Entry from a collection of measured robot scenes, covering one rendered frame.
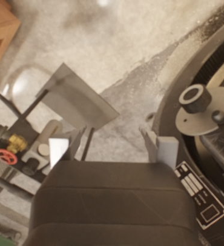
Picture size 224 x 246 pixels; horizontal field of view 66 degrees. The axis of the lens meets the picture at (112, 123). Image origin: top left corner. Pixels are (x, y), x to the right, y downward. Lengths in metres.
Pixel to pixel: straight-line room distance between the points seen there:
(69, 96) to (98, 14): 0.45
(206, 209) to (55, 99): 0.96
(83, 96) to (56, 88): 0.16
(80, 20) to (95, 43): 0.11
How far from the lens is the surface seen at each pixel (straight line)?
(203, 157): 0.38
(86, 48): 0.91
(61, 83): 1.02
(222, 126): 0.30
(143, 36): 0.87
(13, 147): 0.71
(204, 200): 0.27
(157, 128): 0.41
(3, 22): 0.88
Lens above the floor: 0.85
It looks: 51 degrees down
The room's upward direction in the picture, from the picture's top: 168 degrees counter-clockwise
